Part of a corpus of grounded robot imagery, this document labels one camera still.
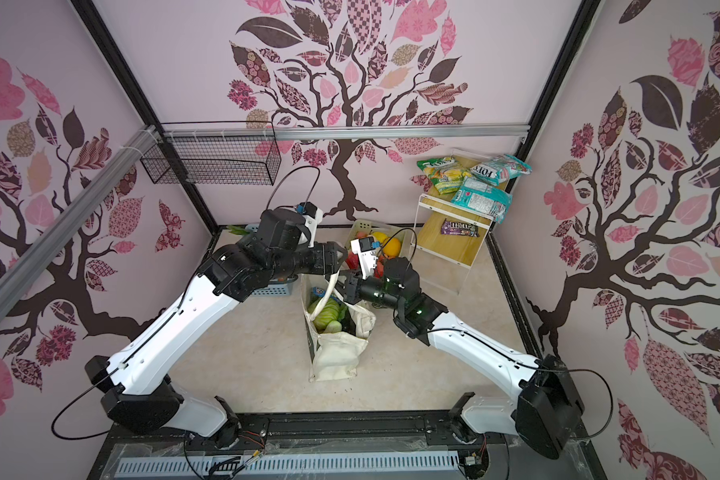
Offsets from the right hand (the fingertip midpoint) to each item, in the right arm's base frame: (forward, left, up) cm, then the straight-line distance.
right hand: (328, 274), depth 67 cm
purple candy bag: (+28, -40, -14) cm, 50 cm away
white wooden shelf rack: (+25, -36, -15) cm, 46 cm away
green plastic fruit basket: (+37, -14, -26) cm, 48 cm away
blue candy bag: (+9, +6, -22) cm, 25 cm away
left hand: (+3, -2, +3) cm, 4 cm away
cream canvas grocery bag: (-12, -1, -17) cm, 21 cm away
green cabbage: (0, +2, -21) cm, 21 cm away
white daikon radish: (-3, +1, -21) cm, 21 cm away
